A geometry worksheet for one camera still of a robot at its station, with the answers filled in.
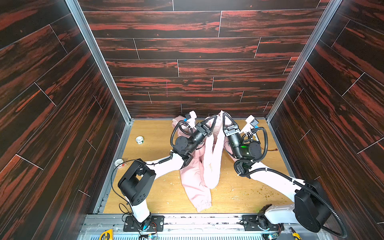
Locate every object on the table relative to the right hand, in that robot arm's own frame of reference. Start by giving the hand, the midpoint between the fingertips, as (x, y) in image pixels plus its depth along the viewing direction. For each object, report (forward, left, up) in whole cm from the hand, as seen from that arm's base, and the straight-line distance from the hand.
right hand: (227, 113), depth 64 cm
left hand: (-2, +4, -1) cm, 5 cm away
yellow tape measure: (-43, +54, -39) cm, 79 cm away
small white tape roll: (+13, +54, -39) cm, 68 cm away
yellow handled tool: (-39, -35, -41) cm, 67 cm away
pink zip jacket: (-16, +10, -23) cm, 30 cm away
